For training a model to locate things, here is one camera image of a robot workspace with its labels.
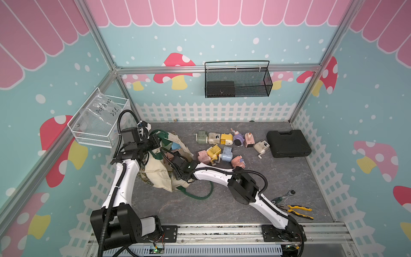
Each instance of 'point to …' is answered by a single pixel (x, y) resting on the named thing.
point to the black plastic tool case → (287, 144)
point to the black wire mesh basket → (246, 78)
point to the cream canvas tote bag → (155, 171)
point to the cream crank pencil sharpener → (260, 146)
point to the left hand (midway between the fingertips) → (161, 139)
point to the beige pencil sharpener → (213, 137)
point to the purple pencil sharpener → (238, 140)
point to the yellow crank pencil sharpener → (213, 152)
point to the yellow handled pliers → (288, 208)
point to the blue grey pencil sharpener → (227, 156)
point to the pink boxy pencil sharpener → (203, 157)
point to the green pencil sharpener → (201, 137)
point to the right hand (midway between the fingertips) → (179, 170)
